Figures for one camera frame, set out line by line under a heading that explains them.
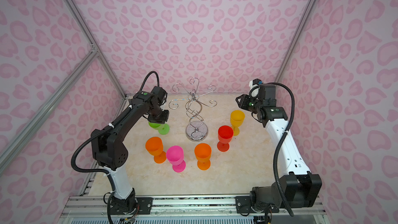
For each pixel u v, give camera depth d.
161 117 0.78
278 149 0.43
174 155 0.79
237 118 0.92
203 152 0.76
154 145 0.77
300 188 0.40
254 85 0.67
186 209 0.73
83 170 0.46
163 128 0.96
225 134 0.84
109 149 0.48
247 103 0.67
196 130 0.98
